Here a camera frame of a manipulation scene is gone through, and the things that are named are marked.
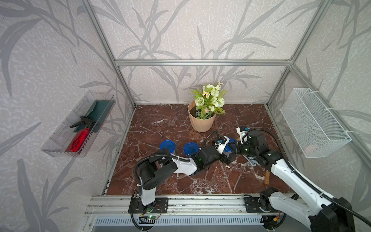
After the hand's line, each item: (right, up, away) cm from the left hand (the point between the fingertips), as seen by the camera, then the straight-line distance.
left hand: (230, 147), depth 81 cm
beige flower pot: (-18, +13, +12) cm, 25 cm away
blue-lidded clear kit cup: (-1, +1, -3) cm, 3 cm away
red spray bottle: (-69, +8, -21) cm, 72 cm away
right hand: (-1, +2, 0) cm, 3 cm away
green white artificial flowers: (-12, +27, +4) cm, 29 cm away
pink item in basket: (+38, +1, -9) cm, 39 cm away
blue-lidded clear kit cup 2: (-38, -1, +13) cm, 41 cm away
